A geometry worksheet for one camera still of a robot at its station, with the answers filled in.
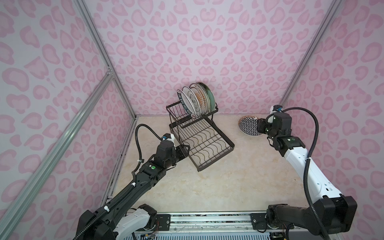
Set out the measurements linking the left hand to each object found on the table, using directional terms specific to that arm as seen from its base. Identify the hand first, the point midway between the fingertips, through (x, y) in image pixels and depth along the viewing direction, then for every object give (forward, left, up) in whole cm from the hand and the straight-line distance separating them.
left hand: (189, 147), depth 78 cm
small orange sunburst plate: (+22, -6, +12) cm, 26 cm away
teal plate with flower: (+25, -13, +12) cm, 30 cm away
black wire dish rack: (+16, -10, -19) cm, 27 cm away
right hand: (+12, -38, +7) cm, 41 cm away
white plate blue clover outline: (+21, -2, +14) cm, 25 cm away
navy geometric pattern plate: (+32, -42, -20) cm, 57 cm away
